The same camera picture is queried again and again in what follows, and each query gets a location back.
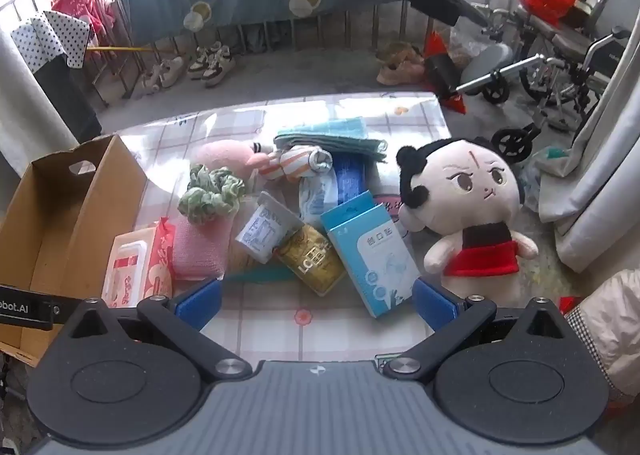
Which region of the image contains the pink wet wipes pack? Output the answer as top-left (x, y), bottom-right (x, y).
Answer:
top-left (101, 216), bottom-right (177, 310)

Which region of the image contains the pale padded jacket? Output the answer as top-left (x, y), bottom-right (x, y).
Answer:
top-left (564, 269), bottom-right (640, 408)

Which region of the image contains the metal railing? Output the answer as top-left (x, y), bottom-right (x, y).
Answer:
top-left (0, 0), bottom-right (531, 108)

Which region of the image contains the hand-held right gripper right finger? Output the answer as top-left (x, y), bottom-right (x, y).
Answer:
top-left (382, 277), bottom-right (568, 381)

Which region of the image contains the black storage bin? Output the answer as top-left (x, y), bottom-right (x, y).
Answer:
top-left (36, 54), bottom-right (104, 145)

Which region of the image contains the black-haired plush doll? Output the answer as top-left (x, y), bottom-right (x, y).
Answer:
top-left (396, 136), bottom-right (540, 307)

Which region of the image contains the pink knitted cloth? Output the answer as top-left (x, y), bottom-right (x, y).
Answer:
top-left (171, 216), bottom-right (227, 282)

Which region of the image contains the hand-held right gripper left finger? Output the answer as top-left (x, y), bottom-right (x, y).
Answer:
top-left (70, 278), bottom-right (253, 382)

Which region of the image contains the teal folded towel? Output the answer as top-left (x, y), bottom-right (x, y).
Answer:
top-left (273, 116), bottom-right (389, 162)

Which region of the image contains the crumpled pale plastic bag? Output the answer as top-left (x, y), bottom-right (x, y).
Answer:
top-left (517, 145), bottom-right (576, 223)

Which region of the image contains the green fabric scrunchie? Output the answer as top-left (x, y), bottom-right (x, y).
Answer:
top-left (178, 164), bottom-right (247, 226)

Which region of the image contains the blue flat packet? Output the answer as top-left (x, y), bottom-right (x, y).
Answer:
top-left (334, 154), bottom-right (372, 208)

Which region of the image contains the brown white sneaker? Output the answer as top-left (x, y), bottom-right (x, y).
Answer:
top-left (203, 42), bottom-right (236, 88)
top-left (188, 46), bottom-right (211, 81)

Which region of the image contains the pink plush toy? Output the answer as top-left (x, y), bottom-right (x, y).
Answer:
top-left (192, 139), bottom-right (276, 181)

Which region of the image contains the orange striped white sock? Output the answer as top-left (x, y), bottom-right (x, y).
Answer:
top-left (264, 144), bottom-right (334, 182)

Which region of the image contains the white curtain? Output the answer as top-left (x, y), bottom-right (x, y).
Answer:
top-left (539, 0), bottom-right (640, 275)

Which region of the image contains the red black bag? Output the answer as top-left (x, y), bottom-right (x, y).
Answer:
top-left (422, 30), bottom-right (469, 115)

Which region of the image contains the white cloth cover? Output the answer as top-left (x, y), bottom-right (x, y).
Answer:
top-left (0, 24), bottom-right (81, 167)

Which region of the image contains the folded wheelchair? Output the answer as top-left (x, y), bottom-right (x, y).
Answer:
top-left (515, 0), bottom-right (638, 133)

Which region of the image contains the white printed packet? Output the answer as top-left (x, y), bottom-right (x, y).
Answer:
top-left (234, 192), bottom-right (304, 264)

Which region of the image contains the brown cardboard box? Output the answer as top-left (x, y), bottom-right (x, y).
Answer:
top-left (0, 134), bottom-right (149, 367)

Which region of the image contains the yellow stick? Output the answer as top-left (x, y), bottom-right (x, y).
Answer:
top-left (86, 45), bottom-right (157, 54)

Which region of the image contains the blue white carton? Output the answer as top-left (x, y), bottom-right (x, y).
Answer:
top-left (320, 192), bottom-right (419, 319)

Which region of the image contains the tan slipper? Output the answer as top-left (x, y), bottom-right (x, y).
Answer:
top-left (375, 42), bottom-right (424, 68)

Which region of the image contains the checked tablecloth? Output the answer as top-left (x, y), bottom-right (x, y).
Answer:
top-left (97, 91), bottom-right (453, 366)

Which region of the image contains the white polka dot cloth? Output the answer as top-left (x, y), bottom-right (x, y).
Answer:
top-left (10, 11), bottom-right (92, 72)

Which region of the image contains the white blue soft packet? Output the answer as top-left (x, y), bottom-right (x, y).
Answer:
top-left (299, 169), bottom-right (342, 228)

